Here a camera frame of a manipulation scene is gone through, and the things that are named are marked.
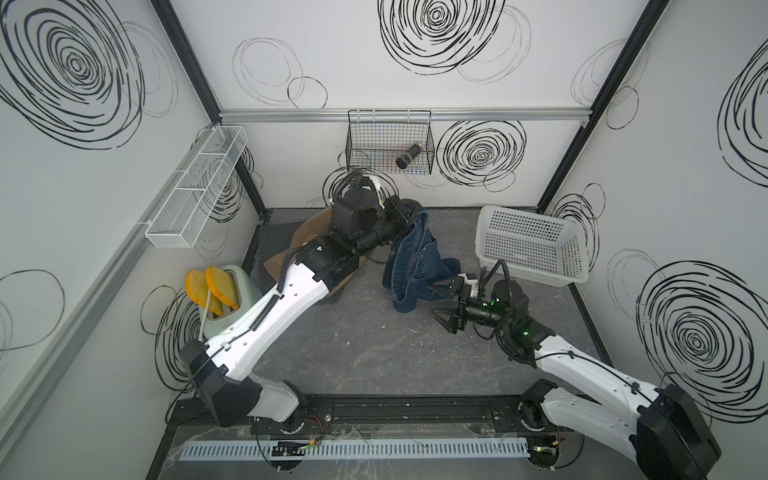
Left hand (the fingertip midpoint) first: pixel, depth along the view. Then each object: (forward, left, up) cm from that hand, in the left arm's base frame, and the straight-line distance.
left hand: (425, 204), depth 63 cm
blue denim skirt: (-5, +1, -15) cm, 15 cm away
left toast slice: (-10, +54, -21) cm, 59 cm away
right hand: (-12, -3, -21) cm, 24 cm away
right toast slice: (-5, +52, -26) cm, 59 cm away
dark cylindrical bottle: (+29, +4, -10) cm, 31 cm away
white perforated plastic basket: (+22, -47, -41) cm, 66 cm away
